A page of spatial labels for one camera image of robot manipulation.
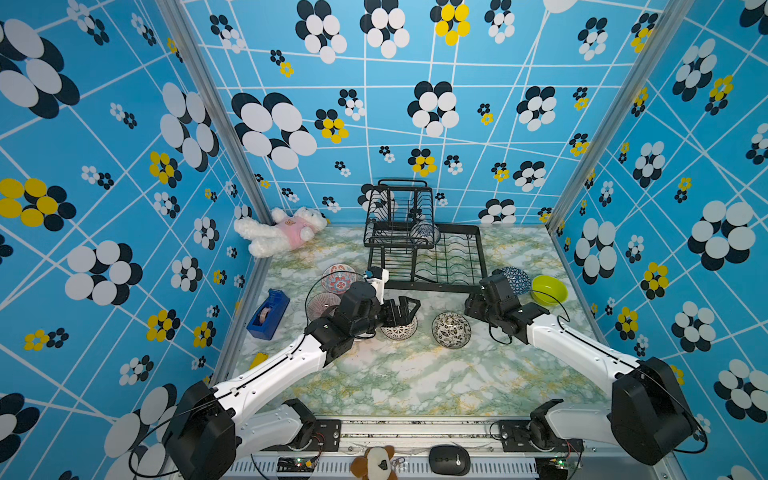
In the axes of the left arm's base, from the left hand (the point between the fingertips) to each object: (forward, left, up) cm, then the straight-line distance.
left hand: (412, 302), depth 76 cm
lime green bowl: (+17, -46, -16) cm, 52 cm away
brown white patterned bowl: (+1, +3, -19) cm, 19 cm away
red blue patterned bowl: (+20, +24, -17) cm, 36 cm away
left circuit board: (-32, +29, -23) cm, 49 cm away
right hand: (+6, -20, -11) cm, 24 cm away
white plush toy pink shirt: (+35, +44, -10) cm, 57 cm away
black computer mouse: (-32, -8, -18) cm, 37 cm away
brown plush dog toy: (-33, +9, -17) cm, 38 cm away
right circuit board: (-33, -33, -21) cm, 51 cm away
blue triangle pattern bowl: (+19, -38, -18) cm, 46 cm away
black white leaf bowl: (+1, -13, -19) cm, 23 cm away
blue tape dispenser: (+3, +43, -15) cm, 46 cm away
